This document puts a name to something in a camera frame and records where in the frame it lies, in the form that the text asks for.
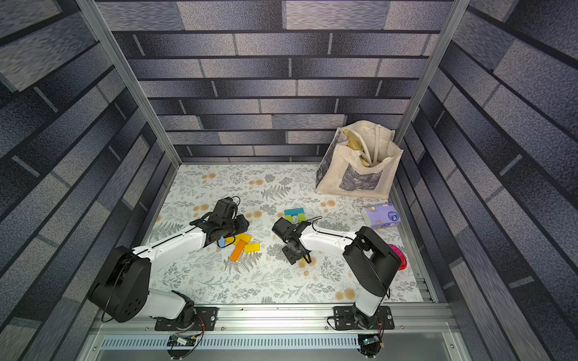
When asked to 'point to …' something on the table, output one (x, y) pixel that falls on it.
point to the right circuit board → (369, 344)
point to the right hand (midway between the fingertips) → (295, 251)
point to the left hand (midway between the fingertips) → (249, 222)
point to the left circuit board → (175, 340)
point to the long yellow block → (243, 237)
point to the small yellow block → (252, 247)
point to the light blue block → (221, 242)
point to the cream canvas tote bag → (357, 160)
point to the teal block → (290, 212)
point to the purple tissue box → (381, 215)
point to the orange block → (237, 250)
